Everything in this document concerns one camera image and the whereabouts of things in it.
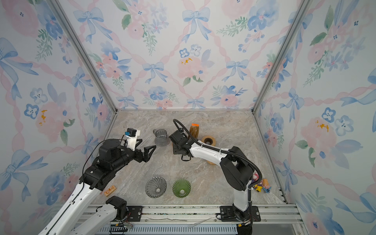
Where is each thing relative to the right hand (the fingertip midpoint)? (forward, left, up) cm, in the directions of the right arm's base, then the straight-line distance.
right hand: (177, 146), depth 91 cm
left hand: (-9, +12, +19) cm, 25 cm away
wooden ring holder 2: (-23, -17, +26) cm, 38 cm away
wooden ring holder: (+9, -21, -5) cm, 23 cm away
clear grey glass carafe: (+10, +13, -7) cm, 18 cm away
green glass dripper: (-23, -4, -7) cm, 24 cm away
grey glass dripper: (-23, +11, -5) cm, 26 cm away
